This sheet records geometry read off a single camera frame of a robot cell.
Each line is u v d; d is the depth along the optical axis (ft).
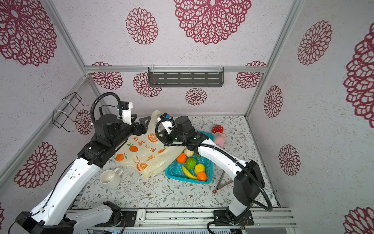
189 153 3.04
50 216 1.22
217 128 3.46
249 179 1.34
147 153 2.53
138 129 1.89
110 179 2.57
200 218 2.52
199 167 2.81
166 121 2.11
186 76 3.09
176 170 2.97
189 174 2.83
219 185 2.75
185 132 1.93
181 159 2.95
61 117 2.41
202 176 2.63
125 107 1.78
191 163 2.87
